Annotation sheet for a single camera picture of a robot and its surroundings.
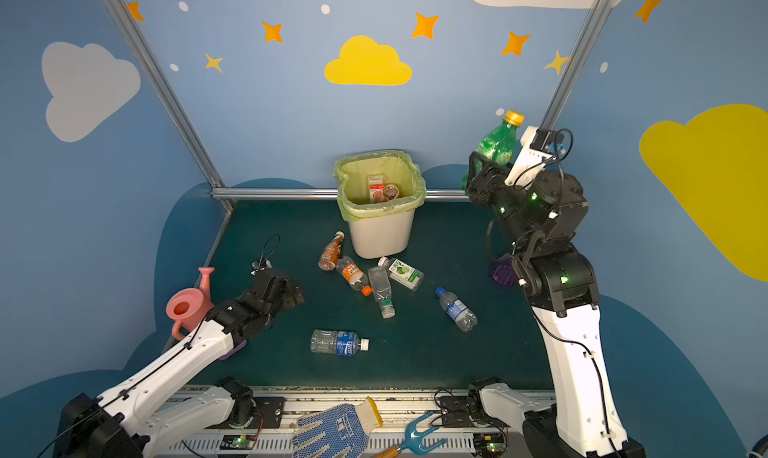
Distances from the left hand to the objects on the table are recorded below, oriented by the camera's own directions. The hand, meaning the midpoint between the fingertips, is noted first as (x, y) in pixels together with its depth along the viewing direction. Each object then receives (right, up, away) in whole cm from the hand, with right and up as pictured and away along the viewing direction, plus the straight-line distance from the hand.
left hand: (291, 290), depth 83 cm
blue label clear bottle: (+13, -14, -3) cm, 19 cm away
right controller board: (+52, -35, -12) cm, 64 cm away
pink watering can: (-27, -4, -3) cm, 28 cm away
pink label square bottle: (+23, +32, +19) cm, 44 cm away
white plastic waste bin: (+25, +15, +21) cm, 36 cm away
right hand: (+45, +30, -29) cm, 62 cm away
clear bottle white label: (+25, -2, +10) cm, 27 cm away
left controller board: (-9, -34, -12) cm, 37 cm away
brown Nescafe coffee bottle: (+8, +9, +18) cm, 22 cm away
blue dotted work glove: (+15, -32, -11) cm, 37 cm away
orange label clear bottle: (+16, +2, +13) cm, 21 cm away
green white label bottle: (+32, +3, +15) cm, 35 cm away
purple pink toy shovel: (-1, -6, -27) cm, 27 cm away
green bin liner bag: (+15, +32, +21) cm, 41 cm away
